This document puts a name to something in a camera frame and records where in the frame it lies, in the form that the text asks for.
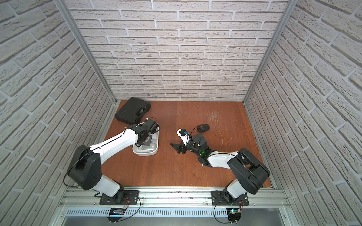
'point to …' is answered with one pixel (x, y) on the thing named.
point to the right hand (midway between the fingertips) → (175, 139)
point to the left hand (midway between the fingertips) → (167, 133)
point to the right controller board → (234, 214)
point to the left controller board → (115, 211)
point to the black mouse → (203, 127)
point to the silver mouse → (152, 148)
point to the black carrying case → (131, 111)
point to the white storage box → (155, 139)
